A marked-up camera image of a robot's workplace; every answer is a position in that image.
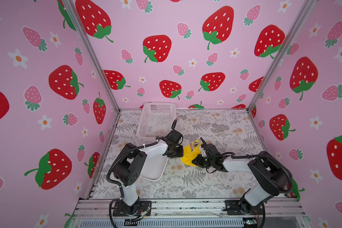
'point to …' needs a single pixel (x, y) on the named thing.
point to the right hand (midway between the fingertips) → (191, 161)
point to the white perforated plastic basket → (156, 119)
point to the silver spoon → (191, 147)
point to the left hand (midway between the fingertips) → (183, 154)
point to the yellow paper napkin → (189, 155)
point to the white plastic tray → (154, 167)
